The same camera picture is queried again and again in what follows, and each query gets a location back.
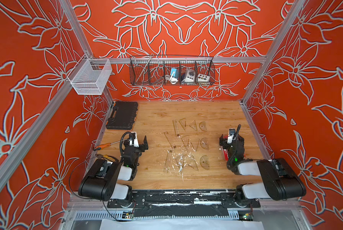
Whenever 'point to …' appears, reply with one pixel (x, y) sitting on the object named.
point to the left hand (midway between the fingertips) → (138, 136)
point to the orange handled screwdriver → (98, 147)
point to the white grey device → (190, 75)
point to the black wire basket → (152, 70)
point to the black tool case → (122, 115)
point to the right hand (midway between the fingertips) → (228, 133)
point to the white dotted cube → (203, 78)
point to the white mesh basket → (90, 76)
